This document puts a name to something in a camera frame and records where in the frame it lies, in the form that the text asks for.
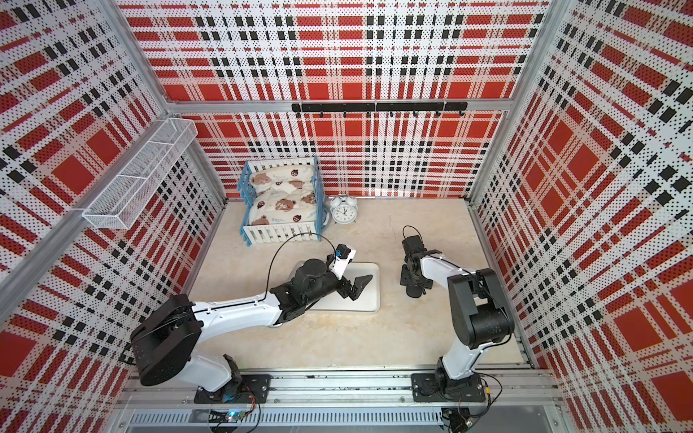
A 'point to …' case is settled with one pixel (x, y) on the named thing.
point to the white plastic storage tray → (368, 301)
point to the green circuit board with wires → (235, 416)
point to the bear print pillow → (271, 175)
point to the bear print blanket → (267, 207)
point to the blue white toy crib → (257, 234)
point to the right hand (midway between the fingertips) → (417, 278)
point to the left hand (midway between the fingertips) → (364, 267)
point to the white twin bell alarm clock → (344, 209)
